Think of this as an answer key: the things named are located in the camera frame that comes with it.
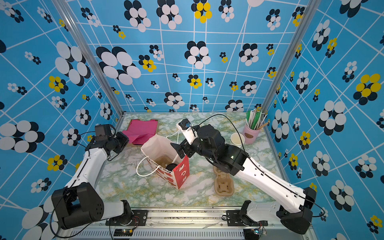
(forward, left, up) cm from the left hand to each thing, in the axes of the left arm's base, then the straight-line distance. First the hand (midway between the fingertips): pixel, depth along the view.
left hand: (129, 137), depth 86 cm
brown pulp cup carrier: (-22, -54, -14) cm, 60 cm away
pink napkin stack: (+18, +4, -17) cm, 25 cm away
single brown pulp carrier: (-8, -19, -14) cm, 25 cm away
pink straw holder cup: (+7, -74, -8) cm, 75 cm away
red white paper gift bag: (-5, -18, -1) cm, 18 cm away
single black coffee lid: (-17, -26, -3) cm, 31 cm away
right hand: (-13, -32, +19) cm, 40 cm away
